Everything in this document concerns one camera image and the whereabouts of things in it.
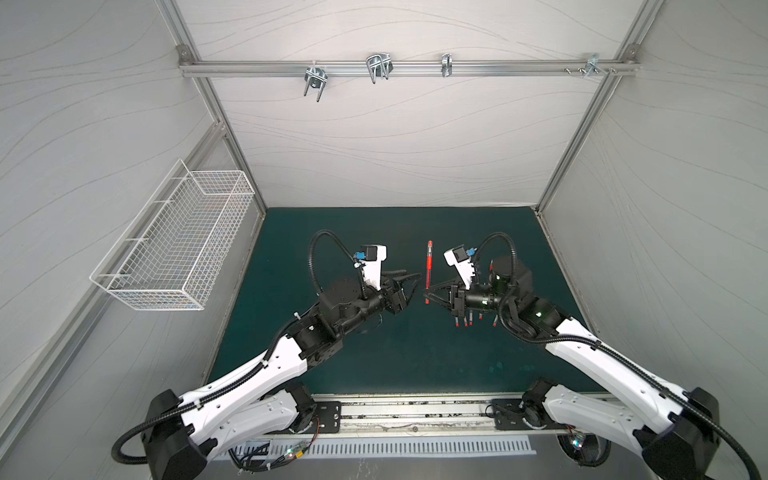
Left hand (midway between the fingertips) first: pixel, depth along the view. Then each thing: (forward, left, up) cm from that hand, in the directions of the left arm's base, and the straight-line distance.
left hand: (408, 276), depth 65 cm
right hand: (-1, -4, -5) cm, 6 cm away
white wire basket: (+3, +56, +1) cm, 56 cm away
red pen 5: (-7, -16, -5) cm, 18 cm away
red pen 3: (+2, -19, -30) cm, 36 cm away
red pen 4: (+4, -21, -31) cm, 37 cm away
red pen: (+2, -5, 0) cm, 5 cm away
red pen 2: (+3, -16, -31) cm, 35 cm away
